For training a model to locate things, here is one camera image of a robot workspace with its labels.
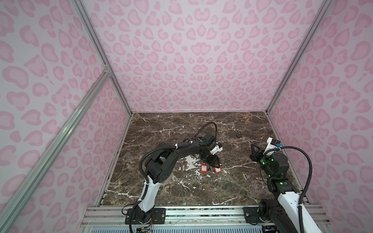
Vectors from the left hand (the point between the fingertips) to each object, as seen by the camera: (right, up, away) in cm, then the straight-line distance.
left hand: (218, 163), depth 87 cm
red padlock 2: (-8, -3, +1) cm, 9 cm away
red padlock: (-1, -3, -1) cm, 4 cm away
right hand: (+16, +13, -10) cm, 23 cm away
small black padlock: (+19, +17, +19) cm, 32 cm away
